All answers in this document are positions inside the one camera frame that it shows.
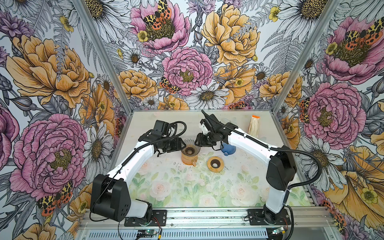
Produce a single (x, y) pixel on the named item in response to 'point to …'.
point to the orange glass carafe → (189, 160)
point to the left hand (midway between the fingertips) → (181, 150)
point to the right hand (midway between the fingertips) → (198, 147)
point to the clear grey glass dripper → (190, 149)
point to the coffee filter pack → (254, 128)
